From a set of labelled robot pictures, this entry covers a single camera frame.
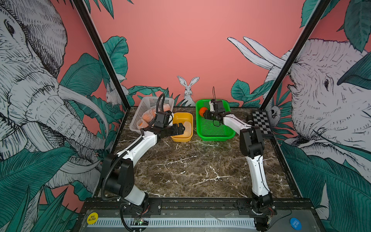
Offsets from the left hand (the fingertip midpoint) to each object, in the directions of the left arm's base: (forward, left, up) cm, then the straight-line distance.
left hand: (180, 126), depth 87 cm
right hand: (+20, -18, -8) cm, 28 cm away
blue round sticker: (-50, -56, -16) cm, 77 cm away
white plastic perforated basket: (+31, +28, -10) cm, 43 cm away
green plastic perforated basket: (+9, -19, -17) cm, 27 cm away
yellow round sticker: (-43, +45, -16) cm, 64 cm away
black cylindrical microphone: (+15, -53, -14) cm, 57 cm away
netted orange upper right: (+26, +11, -9) cm, 30 cm away
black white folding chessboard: (+15, -62, -14) cm, 66 cm away
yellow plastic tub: (+20, -5, -17) cm, 27 cm away
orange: (+21, -16, -9) cm, 28 cm away
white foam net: (+4, -4, -12) cm, 13 cm away
